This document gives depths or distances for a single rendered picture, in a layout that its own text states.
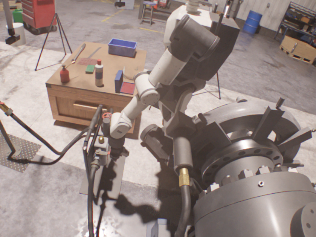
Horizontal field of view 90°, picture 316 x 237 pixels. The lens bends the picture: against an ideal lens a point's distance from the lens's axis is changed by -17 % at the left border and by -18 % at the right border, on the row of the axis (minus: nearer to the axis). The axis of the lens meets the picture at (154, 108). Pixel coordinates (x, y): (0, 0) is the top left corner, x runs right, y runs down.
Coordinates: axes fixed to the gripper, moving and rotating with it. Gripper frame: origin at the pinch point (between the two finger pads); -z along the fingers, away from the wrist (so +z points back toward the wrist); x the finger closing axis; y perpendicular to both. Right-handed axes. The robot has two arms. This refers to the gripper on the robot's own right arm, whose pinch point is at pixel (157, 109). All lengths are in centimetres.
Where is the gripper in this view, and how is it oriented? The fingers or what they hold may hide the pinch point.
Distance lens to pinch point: 146.0
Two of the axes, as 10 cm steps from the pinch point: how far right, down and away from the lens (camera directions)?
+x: -9.2, -3.9, -0.7
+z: 3.3, -6.8, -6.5
